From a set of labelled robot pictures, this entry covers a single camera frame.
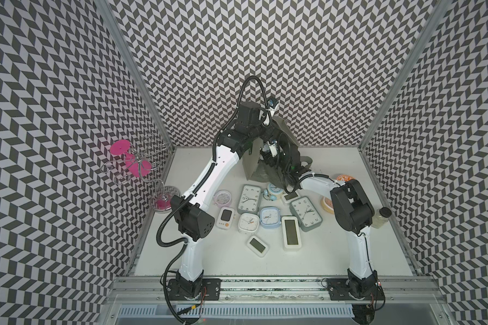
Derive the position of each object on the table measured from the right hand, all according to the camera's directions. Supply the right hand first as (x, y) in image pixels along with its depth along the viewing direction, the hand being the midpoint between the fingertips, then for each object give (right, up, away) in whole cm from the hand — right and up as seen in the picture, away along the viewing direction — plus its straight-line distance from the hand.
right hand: (269, 145), depth 96 cm
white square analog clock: (-9, -35, -9) cm, 37 cm away
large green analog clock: (+16, -31, -7) cm, 36 cm away
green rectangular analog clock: (-9, -25, -2) cm, 27 cm away
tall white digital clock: (+8, -38, -15) cm, 42 cm away
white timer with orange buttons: (-20, -33, -7) cm, 39 cm away
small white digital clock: (+8, -25, -2) cm, 26 cm away
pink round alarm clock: (-22, -25, -2) cm, 33 cm away
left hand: (-1, +8, -19) cm, 20 cm away
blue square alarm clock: (0, -32, -8) cm, 33 cm away
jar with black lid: (+46, -31, -12) cm, 57 cm away
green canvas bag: (-6, -11, -14) cm, 19 cm away
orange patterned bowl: (+38, -16, +5) cm, 42 cm away
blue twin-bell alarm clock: (+2, -22, +1) cm, 23 cm away
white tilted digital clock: (-6, -42, -15) cm, 45 cm away
